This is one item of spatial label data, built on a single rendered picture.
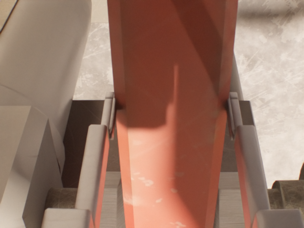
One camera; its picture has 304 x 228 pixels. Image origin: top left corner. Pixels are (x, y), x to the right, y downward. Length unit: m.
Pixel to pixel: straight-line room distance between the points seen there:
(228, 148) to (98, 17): 0.37
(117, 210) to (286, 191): 0.07
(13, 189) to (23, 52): 0.09
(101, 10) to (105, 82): 0.12
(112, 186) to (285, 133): 0.60
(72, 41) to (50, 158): 0.10
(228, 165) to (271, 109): 0.46
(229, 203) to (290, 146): 0.62
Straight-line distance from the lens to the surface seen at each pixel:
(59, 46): 0.26
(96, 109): 0.31
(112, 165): 0.28
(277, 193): 0.20
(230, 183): 0.19
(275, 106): 0.73
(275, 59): 0.68
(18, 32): 0.25
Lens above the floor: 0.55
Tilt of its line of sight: 49 degrees down
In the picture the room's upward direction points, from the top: 178 degrees counter-clockwise
